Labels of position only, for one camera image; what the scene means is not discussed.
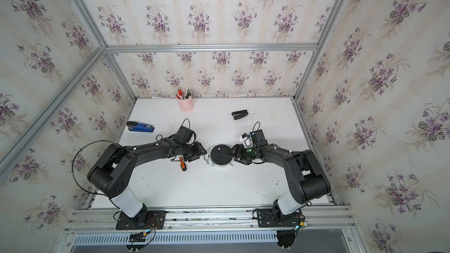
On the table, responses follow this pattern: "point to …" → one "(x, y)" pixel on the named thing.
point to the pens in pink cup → (187, 95)
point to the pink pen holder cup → (186, 105)
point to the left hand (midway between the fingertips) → (206, 154)
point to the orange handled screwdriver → (183, 164)
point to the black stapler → (239, 114)
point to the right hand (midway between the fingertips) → (232, 157)
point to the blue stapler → (135, 126)
